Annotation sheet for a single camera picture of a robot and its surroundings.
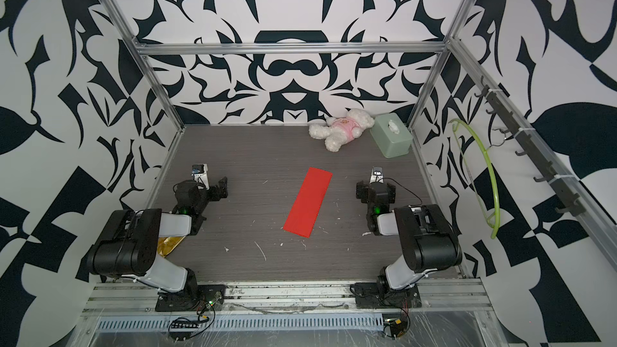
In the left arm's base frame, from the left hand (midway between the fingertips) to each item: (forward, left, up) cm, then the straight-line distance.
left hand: (211, 175), depth 94 cm
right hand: (-3, -64, -1) cm, 64 cm away
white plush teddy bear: (+20, -52, +1) cm, 56 cm away
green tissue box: (+17, -75, 0) cm, 77 cm away
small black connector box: (-50, -62, -8) cm, 80 cm away
